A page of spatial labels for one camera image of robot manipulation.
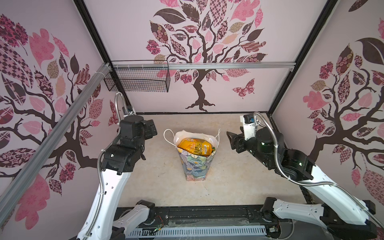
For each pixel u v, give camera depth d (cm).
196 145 79
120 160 39
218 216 75
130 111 49
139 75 95
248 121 48
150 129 58
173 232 70
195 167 73
